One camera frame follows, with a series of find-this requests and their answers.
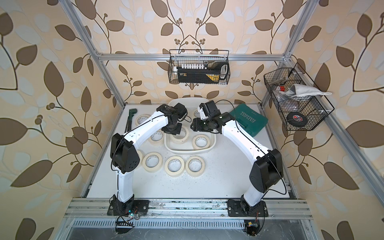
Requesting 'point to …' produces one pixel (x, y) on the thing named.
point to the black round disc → (296, 119)
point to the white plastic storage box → (190, 141)
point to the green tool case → (249, 119)
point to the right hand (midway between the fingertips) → (194, 126)
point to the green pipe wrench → (131, 112)
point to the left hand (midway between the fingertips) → (175, 131)
